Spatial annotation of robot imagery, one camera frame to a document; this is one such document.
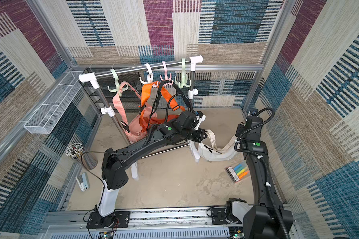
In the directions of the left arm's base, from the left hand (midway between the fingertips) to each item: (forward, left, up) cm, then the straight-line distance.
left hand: (208, 136), depth 77 cm
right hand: (+4, -21, +2) cm, 21 cm away
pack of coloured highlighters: (-10, -19, -22) cm, 31 cm away
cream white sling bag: (-4, -2, -8) cm, 9 cm away
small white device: (-14, +68, -21) cm, 72 cm away
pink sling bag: (+16, +42, -11) cm, 46 cm away
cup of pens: (-4, +67, -5) cm, 67 cm away
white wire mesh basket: (+7, +78, +11) cm, 79 cm away
